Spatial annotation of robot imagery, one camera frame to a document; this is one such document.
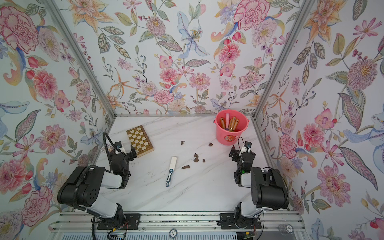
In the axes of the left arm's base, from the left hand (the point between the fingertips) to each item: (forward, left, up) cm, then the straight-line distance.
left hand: (126, 144), depth 91 cm
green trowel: (+16, -70, +2) cm, 72 cm away
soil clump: (+6, -53, -10) cm, 54 cm away
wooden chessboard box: (+9, -4, -8) cm, 13 cm away
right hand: (-1, -71, -1) cm, 71 cm away
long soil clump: (-10, -37, -10) cm, 39 cm away
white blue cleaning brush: (-8, -28, -8) cm, 30 cm away
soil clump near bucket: (+8, -33, -10) cm, 35 cm away
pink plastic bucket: (+4, -66, +1) cm, 67 cm away
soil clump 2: (-6, -47, -10) cm, 49 cm away
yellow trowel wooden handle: (+16, -61, +1) cm, 63 cm away
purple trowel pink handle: (+17, -64, +5) cm, 66 cm away
